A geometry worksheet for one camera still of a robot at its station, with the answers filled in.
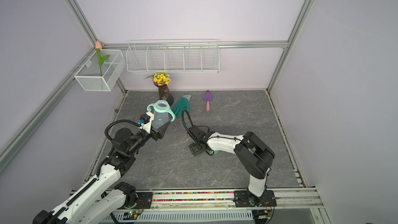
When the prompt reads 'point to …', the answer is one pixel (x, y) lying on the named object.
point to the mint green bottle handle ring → (161, 106)
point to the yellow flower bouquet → (160, 78)
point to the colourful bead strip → (193, 193)
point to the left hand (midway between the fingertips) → (162, 117)
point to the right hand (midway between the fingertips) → (197, 145)
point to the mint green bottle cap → (216, 151)
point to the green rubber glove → (183, 103)
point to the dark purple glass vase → (164, 93)
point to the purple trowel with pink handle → (208, 96)
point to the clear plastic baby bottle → (160, 118)
